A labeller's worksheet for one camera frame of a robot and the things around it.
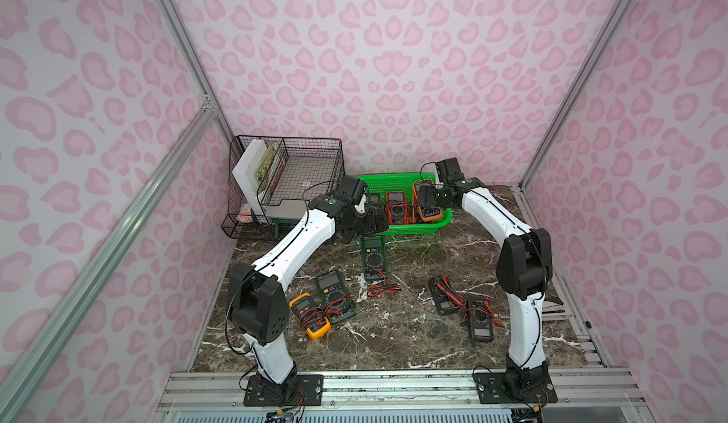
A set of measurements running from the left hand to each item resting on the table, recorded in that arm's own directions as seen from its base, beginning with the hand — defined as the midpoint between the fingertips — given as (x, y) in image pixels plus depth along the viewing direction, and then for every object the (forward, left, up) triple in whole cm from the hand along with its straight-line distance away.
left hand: (378, 224), depth 84 cm
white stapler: (-19, -53, -18) cm, 59 cm away
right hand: (+17, -18, -5) cm, 25 cm away
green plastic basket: (+30, -2, -14) cm, 33 cm away
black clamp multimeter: (-23, -29, -16) cm, 40 cm away
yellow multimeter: (-22, +20, -14) cm, 33 cm away
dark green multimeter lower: (-17, +12, -16) cm, 26 cm away
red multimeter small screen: (+16, -8, -13) cm, 22 cm away
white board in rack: (+16, +42, +6) cm, 45 cm away
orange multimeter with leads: (+12, -18, -10) cm, 24 cm away
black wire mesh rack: (+23, +39, +1) cm, 45 cm away
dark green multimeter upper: (0, +1, -17) cm, 17 cm away
